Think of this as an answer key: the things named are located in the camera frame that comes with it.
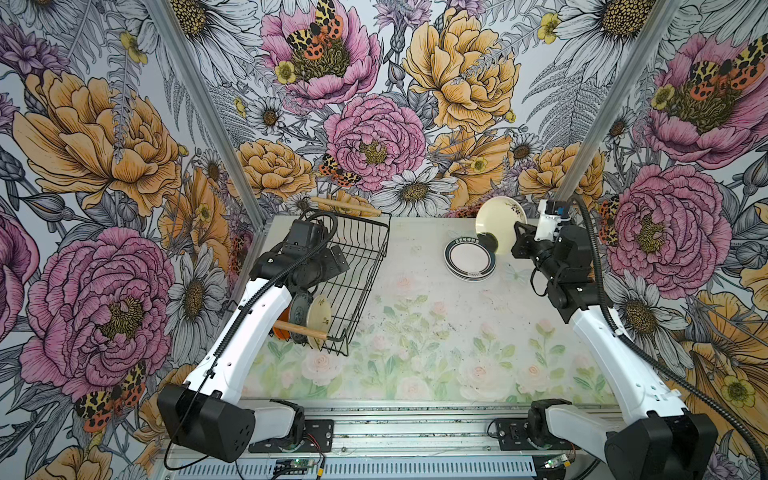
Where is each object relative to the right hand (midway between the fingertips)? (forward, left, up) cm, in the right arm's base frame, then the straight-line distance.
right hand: (514, 231), depth 76 cm
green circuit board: (-43, +55, -31) cm, 76 cm away
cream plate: (-8, +53, -27) cm, 60 cm away
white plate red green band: (+13, +5, -28) cm, 31 cm away
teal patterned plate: (-8, +58, -22) cm, 63 cm away
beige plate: (+6, +2, 0) cm, 6 cm away
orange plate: (-19, +58, -13) cm, 62 cm away
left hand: (-7, +47, -8) cm, 48 cm away
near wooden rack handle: (-19, +52, -11) cm, 57 cm away
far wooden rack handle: (+39, +48, -22) cm, 66 cm away
